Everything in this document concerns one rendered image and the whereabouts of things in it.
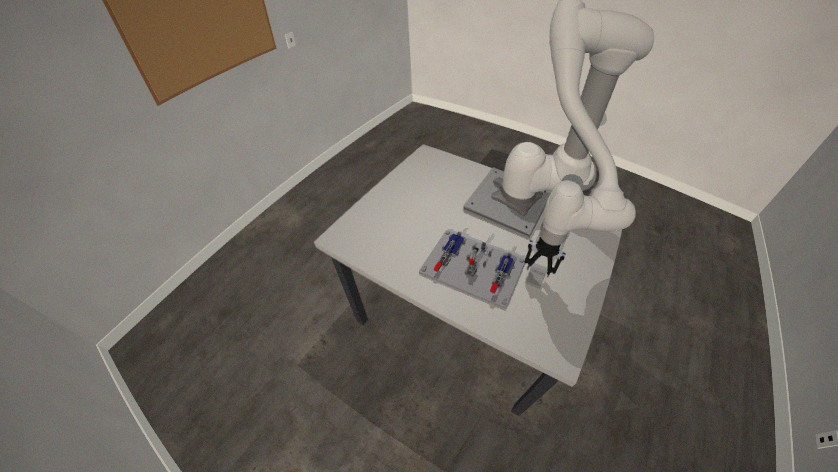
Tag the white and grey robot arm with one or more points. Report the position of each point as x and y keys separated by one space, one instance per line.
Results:
x=615 y=40

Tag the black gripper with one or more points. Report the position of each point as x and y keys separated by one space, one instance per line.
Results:
x=543 y=250

